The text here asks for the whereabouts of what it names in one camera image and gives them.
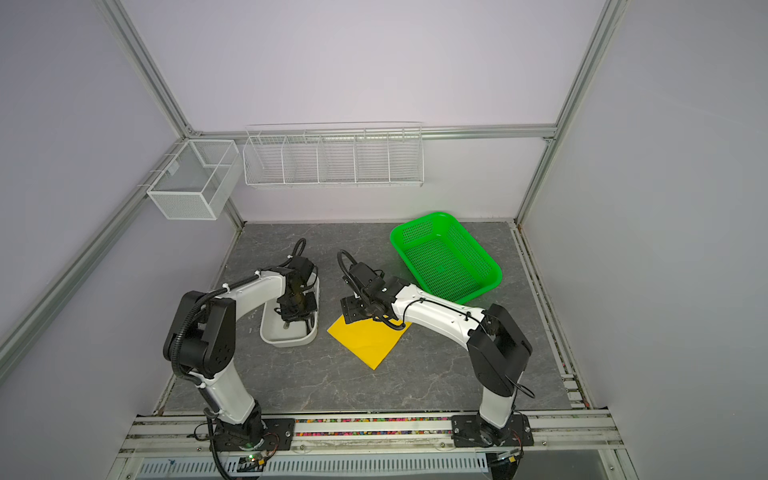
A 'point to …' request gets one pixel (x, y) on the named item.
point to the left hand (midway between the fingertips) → (309, 318)
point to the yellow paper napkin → (371, 340)
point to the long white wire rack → (339, 154)
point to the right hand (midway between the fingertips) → (353, 311)
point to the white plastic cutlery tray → (274, 334)
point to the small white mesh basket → (194, 183)
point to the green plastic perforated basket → (442, 260)
